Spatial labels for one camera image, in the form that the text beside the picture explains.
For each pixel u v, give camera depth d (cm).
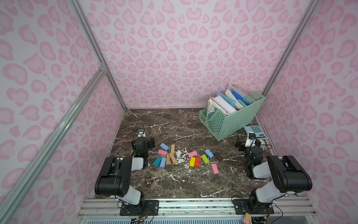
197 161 89
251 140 76
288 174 46
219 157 91
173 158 90
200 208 75
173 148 95
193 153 93
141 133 80
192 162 88
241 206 73
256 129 104
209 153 93
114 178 46
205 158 90
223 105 86
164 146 96
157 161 89
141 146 71
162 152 93
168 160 89
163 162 88
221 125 88
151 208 73
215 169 86
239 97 95
